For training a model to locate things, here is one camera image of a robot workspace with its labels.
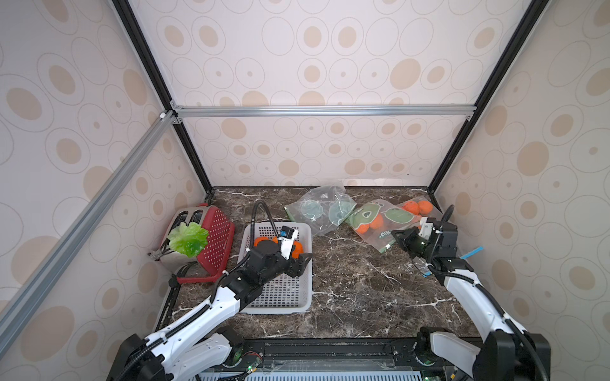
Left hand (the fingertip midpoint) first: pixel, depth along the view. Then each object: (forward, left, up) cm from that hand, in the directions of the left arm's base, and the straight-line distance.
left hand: (310, 251), depth 76 cm
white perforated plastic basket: (-7, +8, -18) cm, 21 cm away
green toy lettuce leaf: (+3, +40, 0) cm, 40 cm away
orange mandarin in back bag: (+18, -27, -9) cm, 33 cm away
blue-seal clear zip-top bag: (+30, -51, -14) cm, 61 cm away
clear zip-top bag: (+30, -7, -14) cm, 34 cm away
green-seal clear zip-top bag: (+16, -32, -4) cm, 36 cm away
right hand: (+9, -32, -1) cm, 33 cm away
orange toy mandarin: (+9, +4, -14) cm, 17 cm away
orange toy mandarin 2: (-4, +12, +13) cm, 18 cm away
